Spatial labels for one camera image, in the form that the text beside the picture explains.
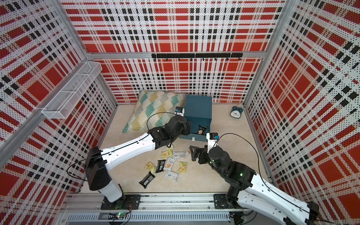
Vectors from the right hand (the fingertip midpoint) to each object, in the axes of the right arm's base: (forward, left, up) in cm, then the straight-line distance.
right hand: (199, 147), depth 70 cm
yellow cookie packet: (+7, +19, -21) cm, 29 cm away
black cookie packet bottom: (-10, +30, -21) cm, 38 cm away
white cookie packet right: (+7, +6, -21) cm, 23 cm away
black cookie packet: (+14, -2, -6) cm, 16 cm away
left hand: (+15, +6, 0) cm, 16 cm away
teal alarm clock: (+39, -32, -18) cm, 53 cm away
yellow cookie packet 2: (-3, +29, -20) cm, 35 cm away
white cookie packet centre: (+6, +12, -22) cm, 26 cm away
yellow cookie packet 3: (-3, +9, -20) cm, 23 cm away
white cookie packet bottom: (-7, +16, -21) cm, 27 cm away
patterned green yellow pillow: (+33, +31, -7) cm, 46 cm away
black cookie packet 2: (-2, +24, -21) cm, 32 cm away
